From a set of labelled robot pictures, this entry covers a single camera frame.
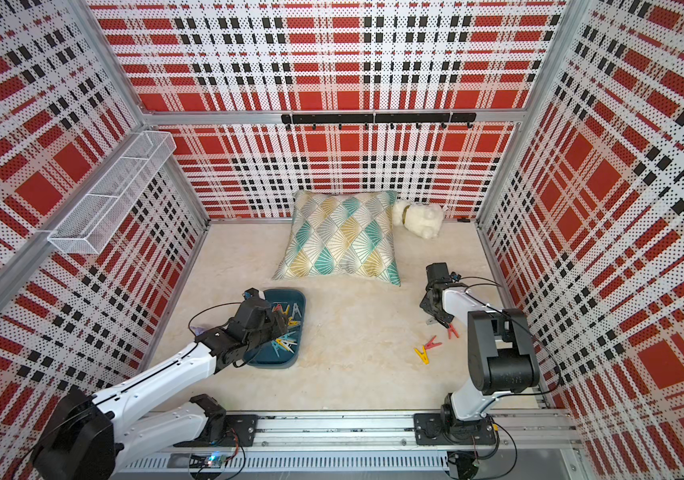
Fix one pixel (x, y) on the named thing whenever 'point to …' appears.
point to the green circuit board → (214, 459)
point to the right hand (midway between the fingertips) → (439, 307)
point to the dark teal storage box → (283, 351)
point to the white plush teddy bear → (422, 219)
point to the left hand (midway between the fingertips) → (287, 321)
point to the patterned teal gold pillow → (345, 235)
